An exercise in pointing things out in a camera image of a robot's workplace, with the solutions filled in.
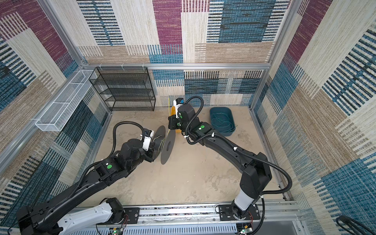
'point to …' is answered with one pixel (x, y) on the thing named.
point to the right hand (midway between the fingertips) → (169, 119)
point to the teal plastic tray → (226, 110)
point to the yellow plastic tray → (173, 111)
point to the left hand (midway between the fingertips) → (155, 143)
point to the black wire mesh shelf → (125, 88)
